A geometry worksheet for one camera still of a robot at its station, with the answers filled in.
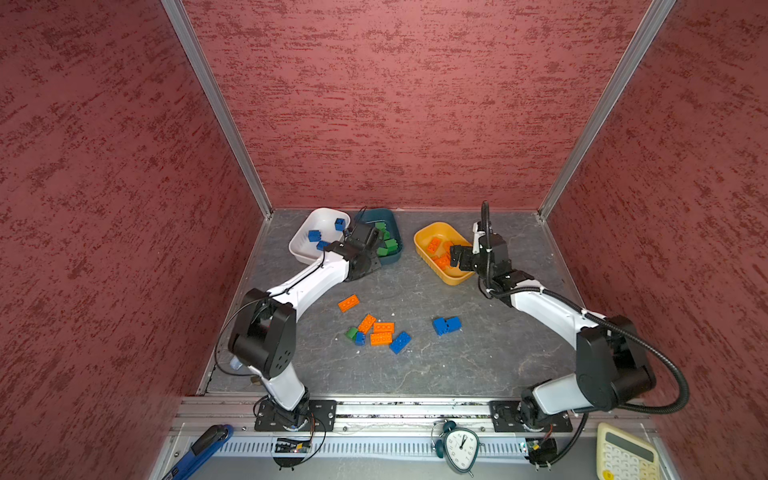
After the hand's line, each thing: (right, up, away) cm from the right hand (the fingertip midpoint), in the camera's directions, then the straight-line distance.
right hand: (461, 252), depth 90 cm
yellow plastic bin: (0, +5, +20) cm, 20 cm away
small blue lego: (-31, -25, -5) cm, 40 cm away
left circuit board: (-49, -47, -17) cm, 70 cm away
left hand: (-28, -5, 0) cm, 29 cm away
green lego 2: (-22, +2, +17) cm, 28 cm away
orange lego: (-6, +2, +19) cm, 20 cm away
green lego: (-26, +10, +23) cm, 36 cm away
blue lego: (-51, +6, +20) cm, 55 cm away
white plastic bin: (-49, +12, +24) cm, 56 cm away
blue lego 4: (-2, -22, -1) cm, 22 cm away
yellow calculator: (+33, -46, -23) cm, 61 cm away
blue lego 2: (-42, +10, +20) cm, 47 cm away
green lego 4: (-34, -24, -3) cm, 41 cm away
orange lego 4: (-25, -25, -5) cm, 36 cm away
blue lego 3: (-7, -22, -1) cm, 24 cm away
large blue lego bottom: (-19, -26, -5) cm, 33 cm away
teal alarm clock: (-6, -43, -23) cm, 50 cm away
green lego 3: (-26, 0, +13) cm, 29 cm away
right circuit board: (+15, -47, -19) cm, 53 cm away
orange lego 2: (-36, -17, +5) cm, 40 cm away
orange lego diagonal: (-30, -22, 0) cm, 37 cm away
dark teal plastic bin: (-28, +13, +25) cm, 40 cm away
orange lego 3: (-24, -23, -1) cm, 34 cm away
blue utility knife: (-65, -44, -24) cm, 82 cm away
